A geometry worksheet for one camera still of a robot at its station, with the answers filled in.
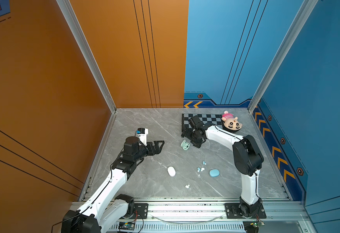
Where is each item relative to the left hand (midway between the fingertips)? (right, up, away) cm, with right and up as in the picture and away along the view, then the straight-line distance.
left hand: (158, 141), depth 80 cm
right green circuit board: (+49, -39, -10) cm, 63 cm away
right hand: (+15, -1, +16) cm, 22 cm away
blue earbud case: (+32, -19, +6) cm, 38 cm away
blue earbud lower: (+23, -18, +7) cm, 30 cm away
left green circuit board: (-15, -41, -8) cm, 44 cm away
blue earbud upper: (+27, -15, +10) cm, 32 cm away
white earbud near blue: (+26, -18, +7) cm, 32 cm away
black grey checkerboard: (+41, +13, +29) cm, 52 cm away
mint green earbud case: (+16, -5, +17) cm, 24 cm away
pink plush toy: (+47, +9, +20) cm, 52 cm away
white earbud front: (+16, -26, +1) cm, 30 cm away
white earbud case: (+7, -19, +6) cm, 21 cm away
